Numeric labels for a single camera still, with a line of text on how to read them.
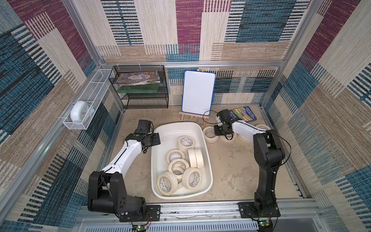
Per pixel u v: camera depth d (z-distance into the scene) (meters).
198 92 0.99
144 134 0.67
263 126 1.05
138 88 0.98
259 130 0.59
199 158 0.81
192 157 0.81
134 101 1.19
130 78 0.84
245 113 1.12
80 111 0.62
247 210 0.73
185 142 0.99
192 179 0.85
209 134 1.00
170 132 1.04
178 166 0.85
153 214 0.73
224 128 0.76
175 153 0.93
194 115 1.05
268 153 0.54
